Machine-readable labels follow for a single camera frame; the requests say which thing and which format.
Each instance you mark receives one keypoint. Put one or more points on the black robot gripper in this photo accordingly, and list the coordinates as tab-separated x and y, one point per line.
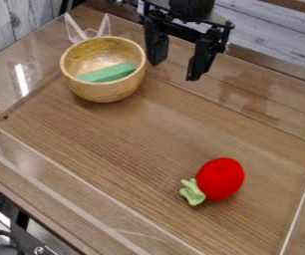
187	19

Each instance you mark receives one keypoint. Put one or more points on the black table leg bracket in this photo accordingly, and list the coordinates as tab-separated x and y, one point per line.
28	244

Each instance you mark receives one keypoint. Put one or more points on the clear acrylic tray wall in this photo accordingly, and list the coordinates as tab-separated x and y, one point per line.
91	221

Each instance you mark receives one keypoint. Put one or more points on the red plush strawberry toy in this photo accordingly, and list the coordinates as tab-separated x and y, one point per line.
217	181

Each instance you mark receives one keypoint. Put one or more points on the green rectangular block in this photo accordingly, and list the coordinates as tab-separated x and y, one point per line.
110	73

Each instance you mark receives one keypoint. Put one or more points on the brown wooden bowl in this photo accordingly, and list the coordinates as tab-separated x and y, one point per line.
99	53

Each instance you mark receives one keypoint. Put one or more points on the clear acrylic corner bracket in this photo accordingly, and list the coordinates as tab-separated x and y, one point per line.
77	34

